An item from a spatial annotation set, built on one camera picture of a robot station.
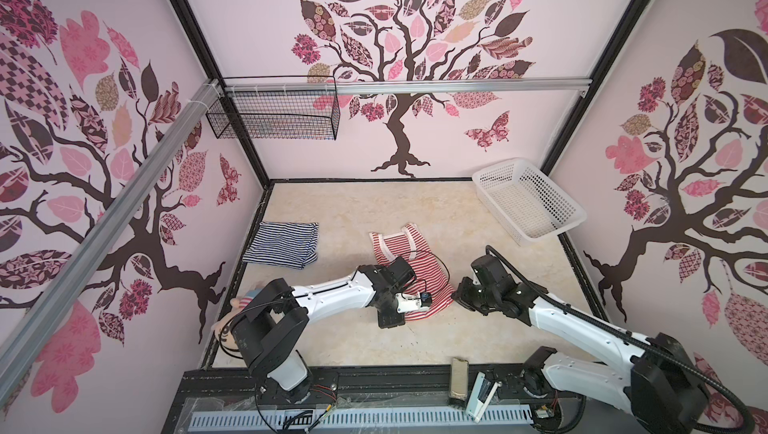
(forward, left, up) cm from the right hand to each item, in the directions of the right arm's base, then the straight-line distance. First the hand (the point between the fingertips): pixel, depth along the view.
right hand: (449, 292), depth 83 cm
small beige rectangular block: (-21, 0, -4) cm, 21 cm away
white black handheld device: (-25, -5, -4) cm, 26 cm away
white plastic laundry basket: (+39, -37, -7) cm, 54 cm away
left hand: (-6, +16, -5) cm, 17 cm away
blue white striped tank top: (+21, +52, -6) cm, 57 cm away
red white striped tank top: (+8, +4, -6) cm, 11 cm away
